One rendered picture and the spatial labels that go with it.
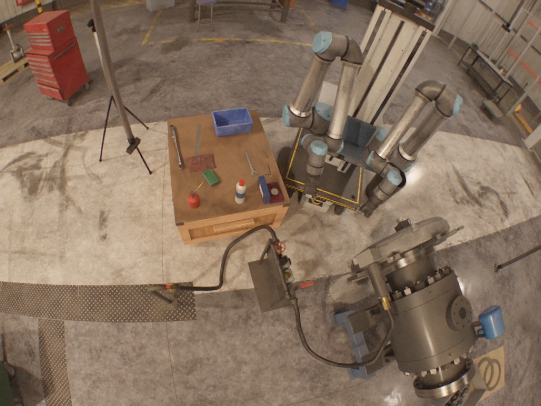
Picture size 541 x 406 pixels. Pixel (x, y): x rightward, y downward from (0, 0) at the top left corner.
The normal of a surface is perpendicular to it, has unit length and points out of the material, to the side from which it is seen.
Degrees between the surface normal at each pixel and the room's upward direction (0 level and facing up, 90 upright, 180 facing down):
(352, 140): 90
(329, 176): 0
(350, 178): 0
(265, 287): 0
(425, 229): 15
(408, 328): 67
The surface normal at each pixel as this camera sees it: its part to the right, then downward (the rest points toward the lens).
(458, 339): -0.04, -0.44
